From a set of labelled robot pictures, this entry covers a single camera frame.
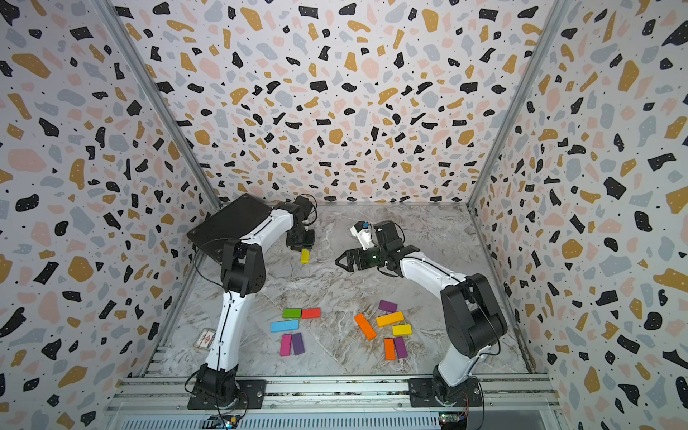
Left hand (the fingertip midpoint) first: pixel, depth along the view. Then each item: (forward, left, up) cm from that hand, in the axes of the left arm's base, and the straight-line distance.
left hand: (311, 247), depth 105 cm
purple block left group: (-36, +1, -1) cm, 36 cm away
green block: (-26, +4, -2) cm, 26 cm away
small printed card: (-35, +29, +1) cm, 45 cm away
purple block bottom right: (-38, -31, -1) cm, 49 cm away
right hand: (-14, -15, +12) cm, 24 cm away
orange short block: (-38, -28, -1) cm, 47 cm away
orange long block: (-31, -21, -1) cm, 38 cm away
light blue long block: (-31, +6, 0) cm, 31 cm away
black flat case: (+12, +36, +1) cm, 38 cm away
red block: (-27, -2, -2) cm, 27 cm away
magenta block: (-37, +4, -1) cm, 37 cm away
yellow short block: (-32, -32, -2) cm, 46 cm away
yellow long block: (-4, +2, -1) cm, 5 cm away
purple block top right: (-24, -28, -2) cm, 37 cm away
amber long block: (-29, -29, -1) cm, 41 cm away
